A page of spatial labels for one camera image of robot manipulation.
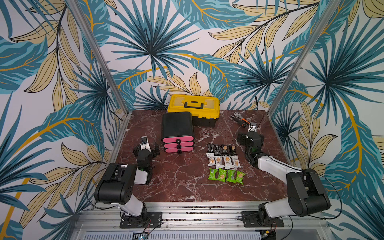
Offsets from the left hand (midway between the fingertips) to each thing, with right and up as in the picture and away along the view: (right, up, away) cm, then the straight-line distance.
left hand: (147, 144), depth 92 cm
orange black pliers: (+64, +17, +25) cm, 71 cm away
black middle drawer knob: (+20, -1, -2) cm, 20 cm away
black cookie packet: (+40, -3, +6) cm, 40 cm away
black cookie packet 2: (+45, -4, +5) cm, 45 cm away
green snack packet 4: (+55, -19, -5) cm, 58 cm away
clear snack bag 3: (+49, -12, -1) cm, 51 cm away
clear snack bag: (+40, -10, +1) cm, 41 cm away
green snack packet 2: (+45, -17, -4) cm, 49 cm away
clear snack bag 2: (+44, -10, +1) cm, 45 cm away
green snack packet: (+39, -17, -5) cm, 43 cm away
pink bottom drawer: (+17, -3, +1) cm, 17 cm away
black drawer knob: (+20, +2, -6) cm, 21 cm away
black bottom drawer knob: (+19, -5, +3) cm, 20 cm away
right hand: (+63, +7, -2) cm, 63 cm away
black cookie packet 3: (+49, -5, +6) cm, 50 cm away
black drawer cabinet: (+18, +12, +5) cm, 22 cm away
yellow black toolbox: (+36, +22, +8) cm, 43 cm away
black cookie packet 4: (+54, -5, +5) cm, 54 cm away
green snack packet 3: (+50, -18, -6) cm, 53 cm away
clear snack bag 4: (+55, -11, +1) cm, 56 cm away
